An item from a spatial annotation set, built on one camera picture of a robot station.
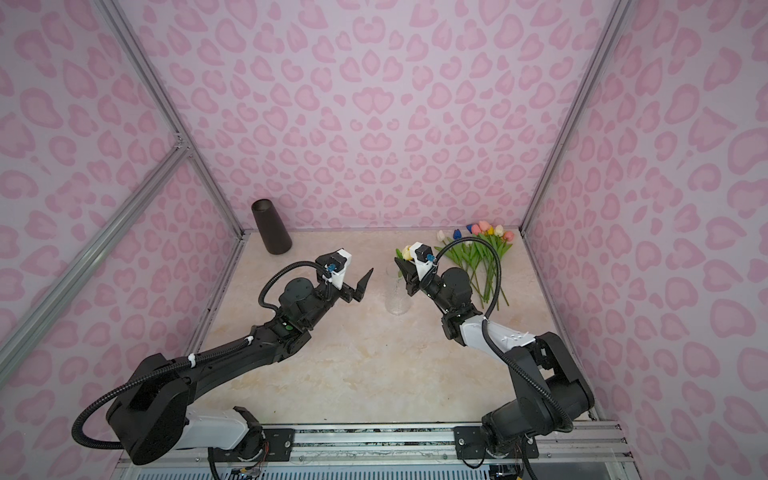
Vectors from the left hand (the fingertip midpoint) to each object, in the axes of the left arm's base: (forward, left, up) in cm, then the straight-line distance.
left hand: (357, 254), depth 75 cm
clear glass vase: (0, -10, -23) cm, 25 cm away
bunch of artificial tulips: (+20, -40, -28) cm, 53 cm away
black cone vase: (+28, +34, -21) cm, 49 cm away
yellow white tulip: (-2, -12, +2) cm, 12 cm away
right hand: (+2, -11, -3) cm, 12 cm away
